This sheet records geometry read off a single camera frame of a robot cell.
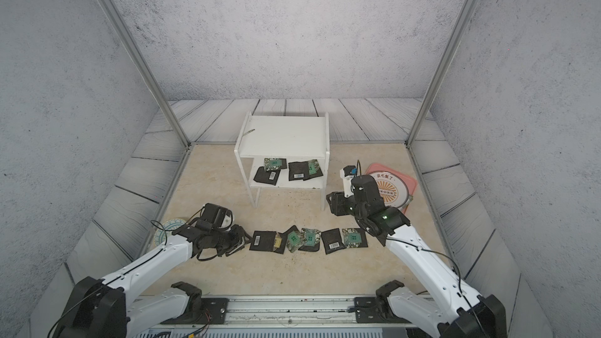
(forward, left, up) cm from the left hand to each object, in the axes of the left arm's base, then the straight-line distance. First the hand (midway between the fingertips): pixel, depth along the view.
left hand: (253, 242), depth 83 cm
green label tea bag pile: (+2, -15, -5) cm, 16 cm away
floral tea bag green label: (+3, -36, -5) cm, 36 cm away
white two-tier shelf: (+16, -12, +28) cm, 35 cm away
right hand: (+8, -28, +15) cm, 33 cm away
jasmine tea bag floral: (+3, -20, -5) cm, 21 cm away
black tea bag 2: (+22, -21, +12) cm, 33 cm away
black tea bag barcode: (+2, -28, -4) cm, 29 cm away
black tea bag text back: (+22, -16, +12) cm, 30 cm away
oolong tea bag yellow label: (+2, -8, -4) cm, 9 cm away
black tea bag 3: (+2, -3, -4) cm, 5 cm away
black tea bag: (+20, -5, +12) cm, 23 cm away
